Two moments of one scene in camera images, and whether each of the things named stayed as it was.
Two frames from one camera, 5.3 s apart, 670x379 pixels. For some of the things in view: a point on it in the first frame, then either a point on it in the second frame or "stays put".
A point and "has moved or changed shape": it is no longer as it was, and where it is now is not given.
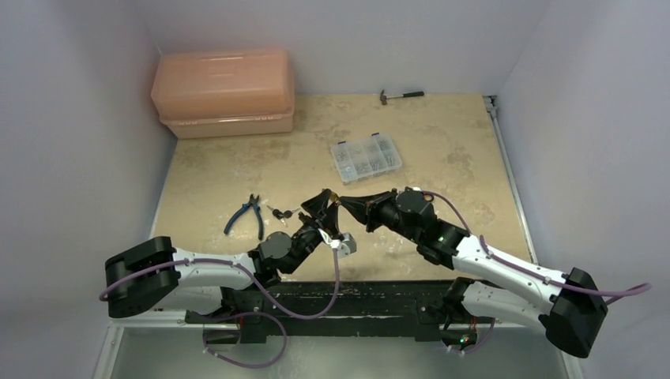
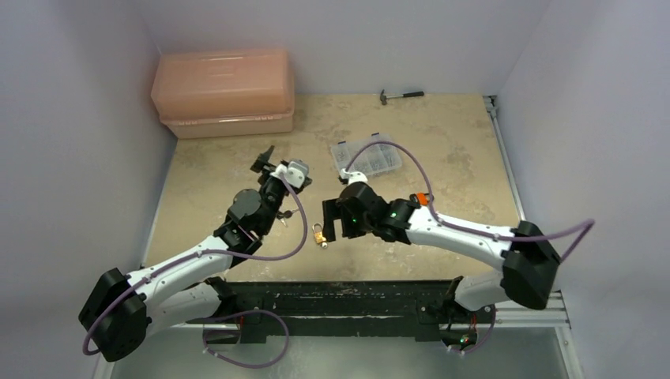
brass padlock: [335, 199] has moved or changed shape
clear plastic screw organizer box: [365, 156] stays put
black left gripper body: [319, 224] -> [270, 189]
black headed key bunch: [282, 215] stays put
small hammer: [414, 94] stays put
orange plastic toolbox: [224, 91] stays put
